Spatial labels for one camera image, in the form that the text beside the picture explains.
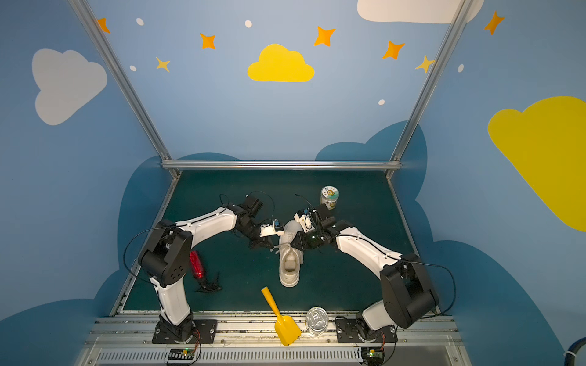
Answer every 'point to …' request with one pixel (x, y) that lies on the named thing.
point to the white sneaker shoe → (291, 258)
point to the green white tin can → (329, 196)
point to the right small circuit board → (374, 356)
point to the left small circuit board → (181, 354)
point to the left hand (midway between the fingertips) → (270, 242)
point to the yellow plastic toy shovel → (286, 329)
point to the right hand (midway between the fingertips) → (296, 241)
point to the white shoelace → (280, 247)
